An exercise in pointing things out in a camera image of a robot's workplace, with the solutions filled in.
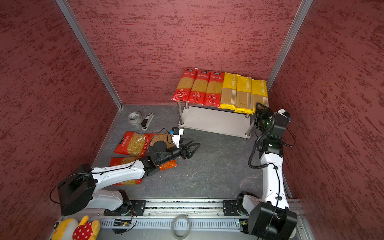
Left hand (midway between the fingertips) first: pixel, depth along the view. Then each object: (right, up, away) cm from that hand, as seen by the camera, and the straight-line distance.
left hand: (197, 145), depth 73 cm
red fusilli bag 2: (-49, -13, +17) cm, 54 cm away
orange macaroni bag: (-14, +4, -6) cm, 15 cm away
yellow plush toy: (-56, -35, -9) cm, 67 cm away
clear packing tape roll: (-46, +13, +35) cm, 59 cm away
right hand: (+27, +20, -1) cm, 33 cm away
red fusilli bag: (-41, -3, +22) cm, 46 cm away
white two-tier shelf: (+13, +13, +33) cm, 38 cm away
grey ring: (-11, -36, -1) cm, 37 cm away
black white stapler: (-37, +10, +32) cm, 50 cm away
